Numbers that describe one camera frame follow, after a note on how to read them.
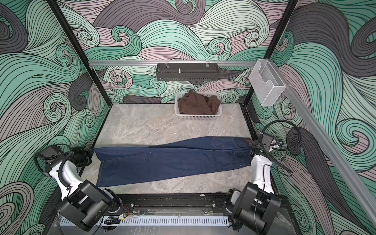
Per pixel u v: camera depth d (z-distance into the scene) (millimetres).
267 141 617
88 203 429
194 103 1108
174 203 747
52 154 568
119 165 873
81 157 649
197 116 1037
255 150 590
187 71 950
